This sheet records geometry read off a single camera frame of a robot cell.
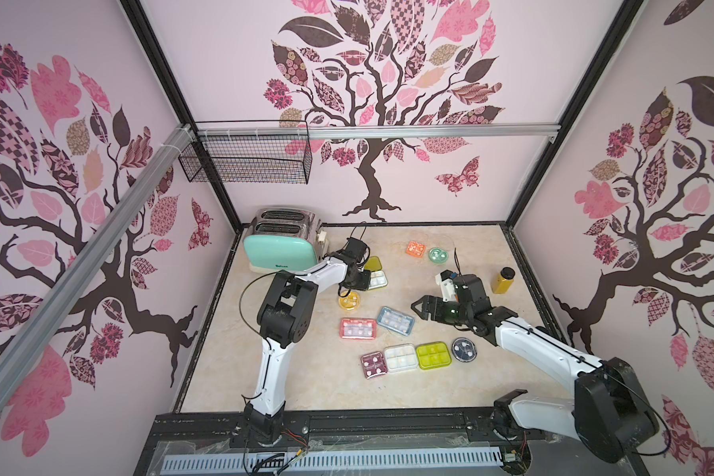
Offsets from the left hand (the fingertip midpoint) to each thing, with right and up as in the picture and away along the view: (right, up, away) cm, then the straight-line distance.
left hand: (364, 287), depth 102 cm
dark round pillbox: (+30, -17, -16) cm, 38 cm away
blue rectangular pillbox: (+10, -9, -9) cm, 16 cm away
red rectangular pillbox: (-2, -12, -11) cm, 16 cm away
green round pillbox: (+27, +11, +6) cm, 30 cm away
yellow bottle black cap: (+46, +3, -7) cm, 47 cm away
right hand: (+17, -3, -17) cm, 24 cm away
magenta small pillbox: (+3, -20, -19) cm, 28 cm away
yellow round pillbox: (-5, -4, -7) cm, 9 cm away
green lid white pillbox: (+20, -18, -16) cm, 32 cm away
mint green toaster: (-26, +16, -8) cm, 32 cm away
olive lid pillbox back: (+5, +4, +2) cm, 7 cm away
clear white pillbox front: (+11, -19, -17) cm, 27 cm away
